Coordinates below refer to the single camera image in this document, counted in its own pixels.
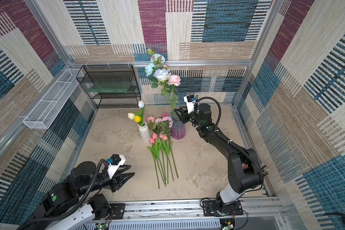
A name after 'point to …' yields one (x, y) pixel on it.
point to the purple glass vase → (178, 129)
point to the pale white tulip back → (141, 104)
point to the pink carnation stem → (164, 137)
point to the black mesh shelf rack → (111, 74)
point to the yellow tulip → (137, 119)
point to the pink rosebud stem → (151, 120)
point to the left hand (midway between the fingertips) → (132, 170)
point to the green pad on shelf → (109, 88)
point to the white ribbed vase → (144, 132)
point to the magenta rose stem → (166, 115)
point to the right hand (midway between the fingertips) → (179, 110)
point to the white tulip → (131, 116)
